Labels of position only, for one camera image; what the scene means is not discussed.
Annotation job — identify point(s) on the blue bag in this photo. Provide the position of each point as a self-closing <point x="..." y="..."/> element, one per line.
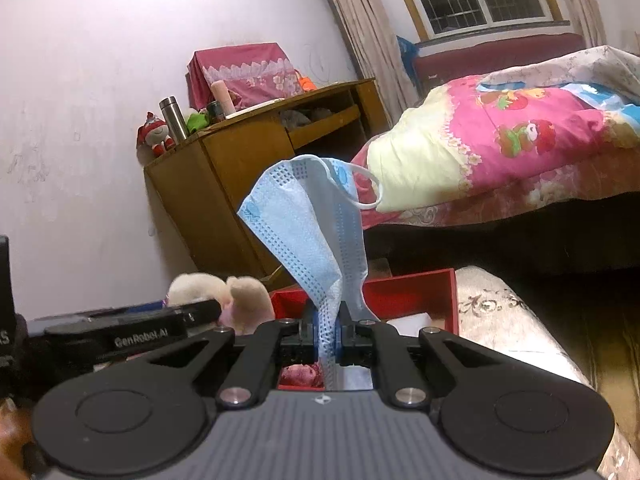
<point x="406" y="55"/>

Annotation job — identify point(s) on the beige curtain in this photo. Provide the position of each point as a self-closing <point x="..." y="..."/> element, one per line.
<point x="365" y="35"/>
<point x="585" y="0"/>

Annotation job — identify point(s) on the green plush toy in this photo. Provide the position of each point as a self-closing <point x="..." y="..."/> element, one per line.
<point x="196" y="120"/>

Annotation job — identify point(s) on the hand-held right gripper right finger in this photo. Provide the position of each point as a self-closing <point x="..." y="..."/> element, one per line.
<point x="344" y="335"/>

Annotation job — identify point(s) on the orange toy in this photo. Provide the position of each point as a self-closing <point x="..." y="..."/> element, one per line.
<point x="306" y="83"/>

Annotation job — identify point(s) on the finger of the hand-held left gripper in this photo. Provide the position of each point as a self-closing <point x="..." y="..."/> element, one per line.
<point x="200" y="312"/>

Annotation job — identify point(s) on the wood-framed window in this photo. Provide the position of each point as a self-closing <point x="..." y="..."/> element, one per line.
<point x="492" y="19"/>

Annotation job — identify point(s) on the pink floral quilt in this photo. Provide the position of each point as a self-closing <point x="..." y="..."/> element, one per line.
<point x="450" y="125"/>

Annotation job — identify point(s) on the wooden desk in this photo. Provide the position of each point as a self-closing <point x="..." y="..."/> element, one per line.
<point x="220" y="185"/>

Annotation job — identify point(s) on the pale floral bedsheet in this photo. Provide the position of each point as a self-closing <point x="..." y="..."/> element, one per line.
<point x="550" y="67"/>

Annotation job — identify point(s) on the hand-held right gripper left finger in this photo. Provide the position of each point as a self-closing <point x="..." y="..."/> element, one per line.
<point x="311" y="332"/>

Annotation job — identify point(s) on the pink bottle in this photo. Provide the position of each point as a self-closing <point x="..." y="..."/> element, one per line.
<point x="221" y="97"/>

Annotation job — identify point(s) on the pink cloth-covered box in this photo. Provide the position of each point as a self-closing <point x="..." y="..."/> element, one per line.
<point x="240" y="67"/>

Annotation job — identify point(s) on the blue face mask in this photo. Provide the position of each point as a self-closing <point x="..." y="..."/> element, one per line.
<point x="300" y="220"/>

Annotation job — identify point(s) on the dark jar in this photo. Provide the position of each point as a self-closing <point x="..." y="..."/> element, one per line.
<point x="215" y="112"/>

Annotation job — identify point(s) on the red plush doll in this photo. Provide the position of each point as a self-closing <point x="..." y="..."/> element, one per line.
<point x="156" y="135"/>

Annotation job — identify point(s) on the grey cloth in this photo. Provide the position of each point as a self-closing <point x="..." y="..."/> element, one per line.
<point x="295" y="119"/>

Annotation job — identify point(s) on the cream plush toy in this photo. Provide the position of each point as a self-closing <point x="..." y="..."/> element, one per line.
<point x="245" y="295"/>

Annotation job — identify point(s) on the red box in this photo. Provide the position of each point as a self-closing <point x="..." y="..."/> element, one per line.
<point x="410" y="290"/>

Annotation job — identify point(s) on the steel thermos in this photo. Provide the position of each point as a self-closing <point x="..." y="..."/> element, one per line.
<point x="174" y="120"/>

